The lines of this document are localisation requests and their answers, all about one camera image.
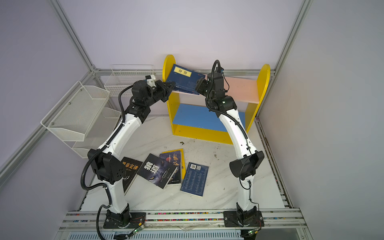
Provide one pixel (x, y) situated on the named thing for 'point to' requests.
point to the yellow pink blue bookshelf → (191, 116)
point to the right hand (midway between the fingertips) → (198, 81)
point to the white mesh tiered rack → (81, 119)
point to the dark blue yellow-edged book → (176, 158)
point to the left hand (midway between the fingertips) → (176, 82)
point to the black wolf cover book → (156, 170)
